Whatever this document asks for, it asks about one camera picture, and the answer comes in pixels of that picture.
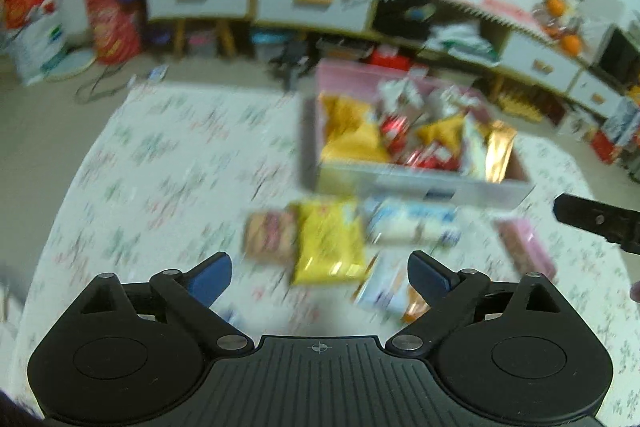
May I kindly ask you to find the gold snack bar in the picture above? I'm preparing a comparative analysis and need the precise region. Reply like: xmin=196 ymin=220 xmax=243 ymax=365
xmin=485 ymin=120 xmax=518 ymax=183

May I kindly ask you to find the white nut snack packet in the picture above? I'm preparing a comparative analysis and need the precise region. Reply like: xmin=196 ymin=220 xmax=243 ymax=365
xmin=378 ymin=77 xmax=424 ymax=114

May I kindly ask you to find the red snack packet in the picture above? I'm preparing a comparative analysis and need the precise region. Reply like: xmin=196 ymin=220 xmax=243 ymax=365
xmin=396 ymin=142 xmax=459 ymax=171

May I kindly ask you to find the right hand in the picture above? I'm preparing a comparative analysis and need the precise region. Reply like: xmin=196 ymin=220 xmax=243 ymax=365
xmin=629 ymin=281 xmax=640 ymax=303

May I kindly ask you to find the orange lotus chip packet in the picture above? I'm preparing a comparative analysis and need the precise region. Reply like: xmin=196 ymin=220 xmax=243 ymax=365
xmin=352 ymin=254 xmax=431 ymax=324

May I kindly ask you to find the pink wrapped snack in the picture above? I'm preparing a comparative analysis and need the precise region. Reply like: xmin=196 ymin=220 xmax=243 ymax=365
xmin=494 ymin=218 xmax=556 ymax=281

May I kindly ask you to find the white blue bread packet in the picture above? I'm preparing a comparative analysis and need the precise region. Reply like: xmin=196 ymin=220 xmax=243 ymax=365
xmin=359 ymin=197 xmax=461 ymax=247

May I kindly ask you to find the brown cracker packet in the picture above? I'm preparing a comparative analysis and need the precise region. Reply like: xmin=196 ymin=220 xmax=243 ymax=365
xmin=244 ymin=210 xmax=297 ymax=265

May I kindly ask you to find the floral tablecloth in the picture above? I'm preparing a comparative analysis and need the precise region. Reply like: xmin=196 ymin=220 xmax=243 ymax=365
xmin=8 ymin=84 xmax=639 ymax=426

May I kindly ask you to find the yellow snack packet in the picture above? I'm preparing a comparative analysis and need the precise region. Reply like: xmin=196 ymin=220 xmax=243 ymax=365
xmin=291 ymin=198 xmax=368 ymax=285

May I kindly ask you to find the white green snack packet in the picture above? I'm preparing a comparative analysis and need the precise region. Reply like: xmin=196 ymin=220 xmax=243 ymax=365
xmin=460 ymin=113 xmax=492 ymax=181

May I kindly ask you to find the low white tv cabinet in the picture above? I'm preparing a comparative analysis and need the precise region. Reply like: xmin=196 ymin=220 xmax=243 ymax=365
xmin=371 ymin=0 xmax=624 ymax=118

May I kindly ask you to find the white packet with red print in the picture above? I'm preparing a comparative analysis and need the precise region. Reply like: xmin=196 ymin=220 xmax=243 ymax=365
xmin=380 ymin=114 xmax=410 ymax=155

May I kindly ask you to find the pink white storage box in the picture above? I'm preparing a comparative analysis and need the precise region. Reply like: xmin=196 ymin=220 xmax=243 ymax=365
xmin=311 ymin=60 xmax=534 ymax=210

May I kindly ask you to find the large yellow bag in box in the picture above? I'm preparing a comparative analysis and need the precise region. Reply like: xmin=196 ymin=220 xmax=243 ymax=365
xmin=320 ymin=93 xmax=390 ymax=164

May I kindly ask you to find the orange fruit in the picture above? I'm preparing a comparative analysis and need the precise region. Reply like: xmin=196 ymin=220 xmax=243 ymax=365
xmin=544 ymin=0 xmax=566 ymax=18
xmin=559 ymin=34 xmax=582 ymax=57

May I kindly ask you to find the red patterned bag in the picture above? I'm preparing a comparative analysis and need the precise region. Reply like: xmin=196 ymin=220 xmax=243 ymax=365
xmin=85 ymin=0 xmax=142 ymax=65

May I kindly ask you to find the white shopping bag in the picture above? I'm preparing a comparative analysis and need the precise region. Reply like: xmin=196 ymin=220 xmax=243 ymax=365
xmin=2 ymin=0 xmax=66 ymax=86

